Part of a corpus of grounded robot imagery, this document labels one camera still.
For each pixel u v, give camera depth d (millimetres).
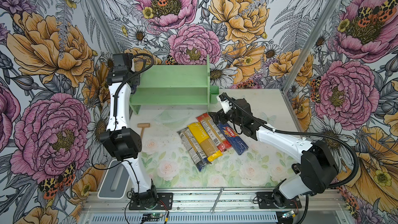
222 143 911
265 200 735
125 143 504
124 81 558
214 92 1163
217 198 760
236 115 675
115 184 750
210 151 872
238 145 894
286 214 715
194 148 890
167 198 755
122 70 615
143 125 994
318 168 435
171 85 866
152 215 713
